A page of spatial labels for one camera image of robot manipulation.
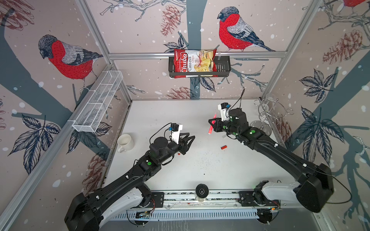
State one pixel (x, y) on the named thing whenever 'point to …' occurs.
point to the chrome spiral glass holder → (270, 110)
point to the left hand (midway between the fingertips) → (194, 134)
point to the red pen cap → (224, 147)
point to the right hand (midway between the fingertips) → (209, 120)
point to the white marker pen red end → (178, 154)
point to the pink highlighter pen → (211, 127)
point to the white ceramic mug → (125, 142)
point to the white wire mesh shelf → (98, 101)
